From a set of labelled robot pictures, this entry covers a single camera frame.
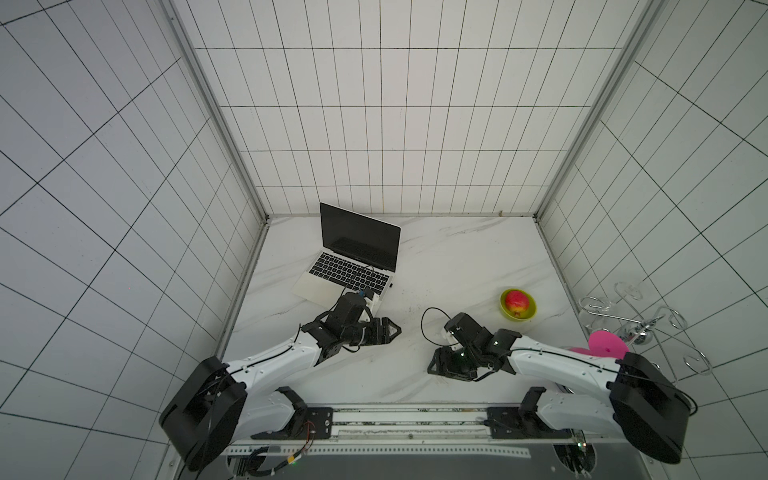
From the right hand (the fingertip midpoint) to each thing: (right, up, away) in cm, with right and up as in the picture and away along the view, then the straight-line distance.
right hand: (428, 375), depth 79 cm
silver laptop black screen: (-22, +32, +30) cm, 49 cm away
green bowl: (+32, +14, +10) cm, 36 cm away
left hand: (-12, +10, +2) cm, 15 cm away
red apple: (+29, +18, +10) cm, 35 cm away
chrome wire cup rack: (+38, +21, -18) cm, 47 cm away
